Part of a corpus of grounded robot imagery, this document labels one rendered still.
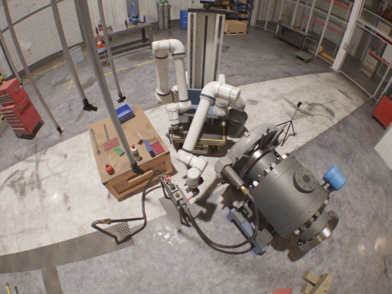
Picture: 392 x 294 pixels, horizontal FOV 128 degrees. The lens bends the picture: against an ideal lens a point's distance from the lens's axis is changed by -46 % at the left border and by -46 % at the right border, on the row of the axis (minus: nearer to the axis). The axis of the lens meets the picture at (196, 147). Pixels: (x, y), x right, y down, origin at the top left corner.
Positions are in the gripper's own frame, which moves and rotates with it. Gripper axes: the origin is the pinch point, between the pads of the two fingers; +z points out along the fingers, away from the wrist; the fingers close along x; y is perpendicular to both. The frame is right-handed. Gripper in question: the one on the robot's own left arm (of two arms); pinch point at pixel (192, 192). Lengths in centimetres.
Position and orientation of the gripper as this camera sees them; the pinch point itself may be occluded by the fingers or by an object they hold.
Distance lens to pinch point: 150.7
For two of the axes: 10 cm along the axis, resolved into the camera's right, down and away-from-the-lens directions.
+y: -8.4, 4.1, -3.6
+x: 5.4, 6.7, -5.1
